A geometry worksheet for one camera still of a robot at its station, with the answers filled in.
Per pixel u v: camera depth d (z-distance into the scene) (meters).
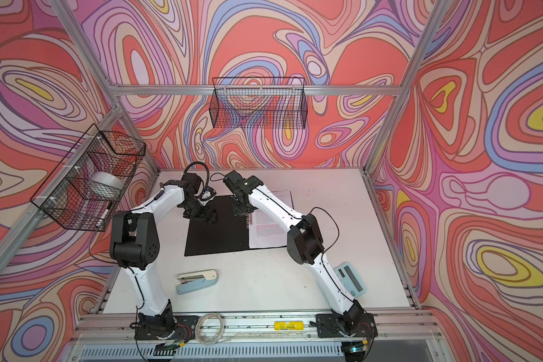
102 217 0.72
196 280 0.81
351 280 0.80
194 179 0.80
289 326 0.72
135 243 0.52
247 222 0.99
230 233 0.96
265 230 0.96
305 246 0.58
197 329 0.72
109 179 0.74
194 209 0.82
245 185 0.68
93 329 0.75
